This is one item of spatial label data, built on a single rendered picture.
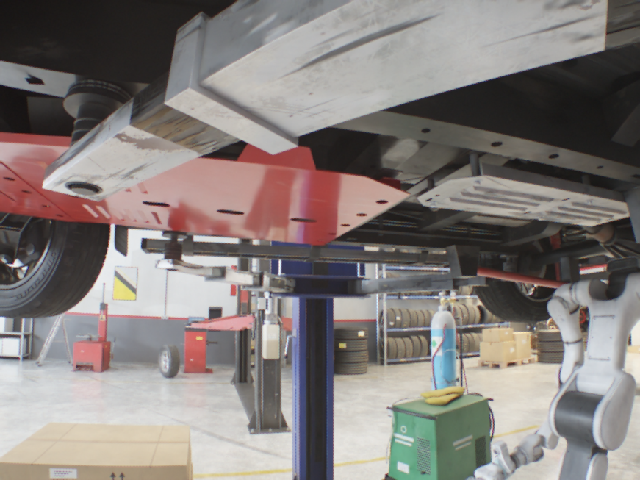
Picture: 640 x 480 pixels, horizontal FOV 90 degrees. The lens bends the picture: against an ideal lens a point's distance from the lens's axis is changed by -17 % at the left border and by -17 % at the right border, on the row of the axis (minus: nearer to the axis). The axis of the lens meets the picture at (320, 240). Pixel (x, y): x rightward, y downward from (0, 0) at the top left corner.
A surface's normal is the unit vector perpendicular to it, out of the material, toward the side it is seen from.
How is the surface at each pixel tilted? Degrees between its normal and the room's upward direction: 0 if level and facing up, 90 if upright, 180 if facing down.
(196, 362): 90
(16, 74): 170
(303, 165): 135
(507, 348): 90
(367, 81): 180
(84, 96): 180
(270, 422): 90
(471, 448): 85
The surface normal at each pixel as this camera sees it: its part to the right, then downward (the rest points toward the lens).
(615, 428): 0.31, -0.18
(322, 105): 0.00, 0.98
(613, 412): 0.17, -0.34
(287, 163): 0.13, 0.55
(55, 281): 0.29, 0.15
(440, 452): 0.56, -0.24
